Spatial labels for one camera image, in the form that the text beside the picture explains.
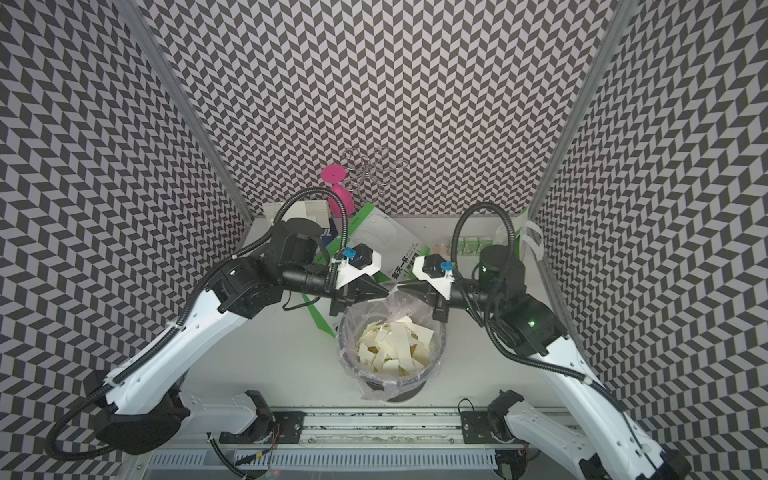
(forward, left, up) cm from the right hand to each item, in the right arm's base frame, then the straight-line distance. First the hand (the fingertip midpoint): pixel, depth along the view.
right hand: (404, 289), depth 58 cm
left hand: (-2, +4, +1) cm, 5 cm away
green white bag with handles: (+25, -36, -14) cm, 46 cm away
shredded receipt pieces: (-4, +2, -19) cm, 20 cm away
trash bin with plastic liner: (-15, +6, -8) cm, 18 cm away
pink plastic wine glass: (+42, +20, -3) cm, 46 cm away
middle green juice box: (+34, -22, -29) cm, 50 cm away
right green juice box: (+35, -28, -28) cm, 53 cm away
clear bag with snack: (+37, -14, -34) cm, 52 cm away
